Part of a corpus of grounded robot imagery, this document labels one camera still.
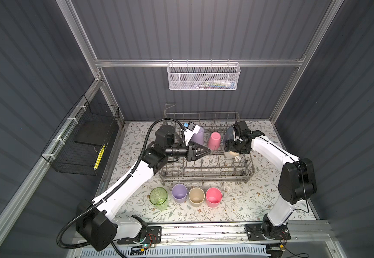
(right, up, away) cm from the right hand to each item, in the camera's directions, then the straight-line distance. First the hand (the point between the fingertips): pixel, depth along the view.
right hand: (234, 149), depth 92 cm
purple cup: (-31, -23, -7) cm, 40 cm away
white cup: (0, -3, -3) cm, 5 cm away
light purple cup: (-20, +7, +2) cm, 21 cm away
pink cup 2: (-13, -25, -9) cm, 29 cm away
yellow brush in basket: (-65, -2, -24) cm, 69 cm away
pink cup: (-11, +5, +2) cm, 12 cm away
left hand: (-18, +1, -27) cm, 33 cm away
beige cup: (-22, -25, -8) cm, 34 cm away
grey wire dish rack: (-12, -11, +2) cm, 16 cm away
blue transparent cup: (-3, +8, 0) cm, 9 cm away
